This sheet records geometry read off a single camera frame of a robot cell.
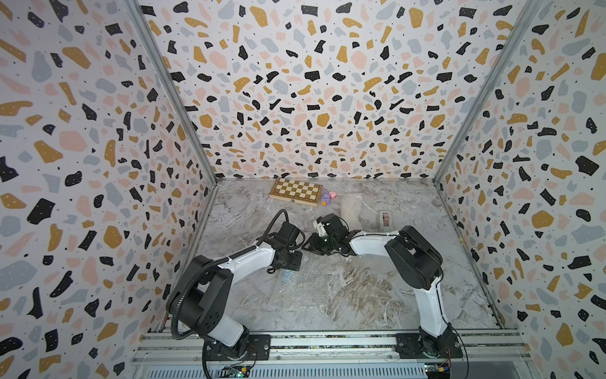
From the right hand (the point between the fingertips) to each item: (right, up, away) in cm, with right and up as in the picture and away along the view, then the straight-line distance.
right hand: (303, 248), depth 93 cm
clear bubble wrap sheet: (+20, +14, +7) cm, 25 cm away
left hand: (-2, -4, -3) cm, 6 cm away
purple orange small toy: (+9, +20, +17) cm, 28 cm away
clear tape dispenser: (+35, +11, +10) cm, 38 cm away
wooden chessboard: (-4, +23, +20) cm, 31 cm away
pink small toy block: (+13, +21, +20) cm, 32 cm away
